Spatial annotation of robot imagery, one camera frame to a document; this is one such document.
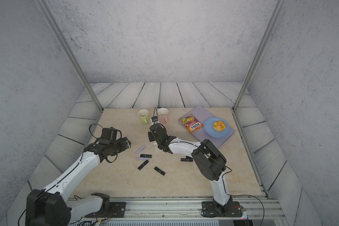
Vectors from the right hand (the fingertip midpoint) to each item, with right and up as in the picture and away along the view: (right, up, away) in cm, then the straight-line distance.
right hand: (151, 129), depth 91 cm
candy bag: (+27, +4, +17) cm, 32 cm away
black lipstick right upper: (+23, -18, 0) cm, 29 cm away
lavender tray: (+37, +9, +25) cm, 46 cm away
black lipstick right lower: (+23, -19, 0) cm, 30 cm away
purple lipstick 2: (-6, -19, 0) cm, 20 cm away
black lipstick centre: (+6, -24, -6) cm, 26 cm away
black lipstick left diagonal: (-6, -23, -4) cm, 24 cm away
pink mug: (+6, +11, +15) cm, 19 cm away
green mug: (-9, +10, +16) cm, 21 cm away
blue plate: (+40, 0, +16) cm, 43 cm away
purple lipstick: (-8, -14, +5) cm, 17 cm away
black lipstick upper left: (-4, -17, +1) cm, 17 cm away
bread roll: (+47, +2, +14) cm, 49 cm away
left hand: (-12, -8, -7) cm, 16 cm away
